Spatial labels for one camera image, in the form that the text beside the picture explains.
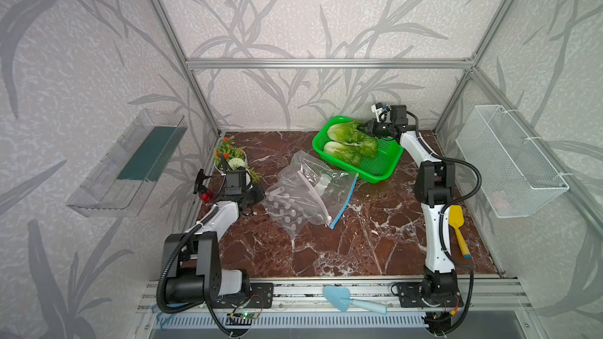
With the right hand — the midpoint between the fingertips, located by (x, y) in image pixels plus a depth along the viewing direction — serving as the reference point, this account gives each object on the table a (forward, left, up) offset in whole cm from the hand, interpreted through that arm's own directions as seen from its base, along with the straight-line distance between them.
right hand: (357, 126), depth 103 cm
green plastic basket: (-14, -7, -15) cm, 21 cm away
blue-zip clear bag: (-21, +10, -16) cm, 28 cm away
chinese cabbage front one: (-6, +4, +1) cm, 7 cm away
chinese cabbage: (-12, +3, -5) cm, 13 cm away
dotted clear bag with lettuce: (-31, +28, -12) cm, 43 cm away
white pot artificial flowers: (-17, +50, 0) cm, 53 cm away
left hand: (-27, +39, -8) cm, 48 cm away
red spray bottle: (-31, +60, -4) cm, 68 cm away
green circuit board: (-67, +40, -14) cm, 80 cm away
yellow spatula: (-37, -37, -16) cm, 55 cm away
